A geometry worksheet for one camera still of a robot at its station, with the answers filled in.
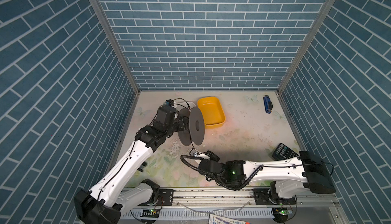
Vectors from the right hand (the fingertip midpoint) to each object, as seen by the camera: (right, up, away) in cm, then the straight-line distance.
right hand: (197, 154), depth 74 cm
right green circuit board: (+40, -28, -2) cm, 49 cm away
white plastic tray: (-5, +25, +32) cm, 40 cm away
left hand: (-6, +17, +1) cm, 18 cm away
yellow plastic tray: (+9, +21, +32) cm, 39 cm away
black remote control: (+50, -4, +15) cm, 52 cm away
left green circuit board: (-22, -28, -1) cm, 36 cm away
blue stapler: (+50, +25, +35) cm, 66 cm away
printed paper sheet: (+8, -27, -6) cm, 29 cm away
